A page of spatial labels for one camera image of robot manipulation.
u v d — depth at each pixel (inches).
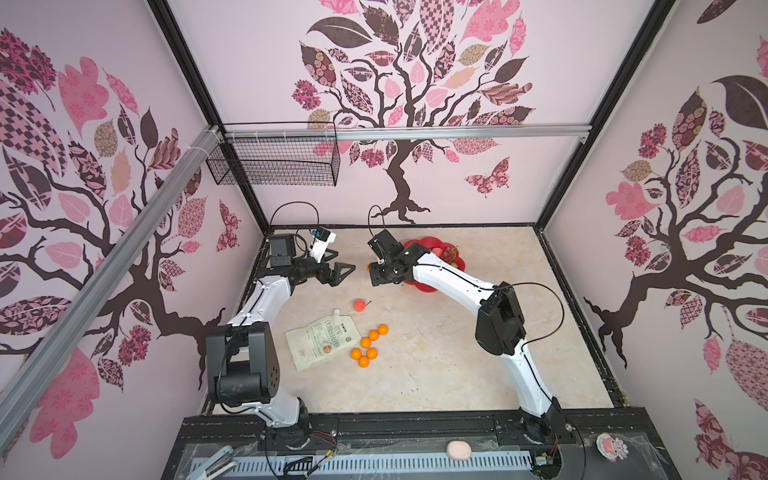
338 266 30.0
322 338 35.3
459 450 27.4
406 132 36.5
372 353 33.7
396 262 26.6
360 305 37.2
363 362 33.2
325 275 30.4
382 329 35.4
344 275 31.7
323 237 29.3
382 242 28.5
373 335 35.1
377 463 27.5
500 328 22.0
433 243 43.6
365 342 34.4
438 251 41.8
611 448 26.9
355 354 33.6
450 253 41.0
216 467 26.4
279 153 37.3
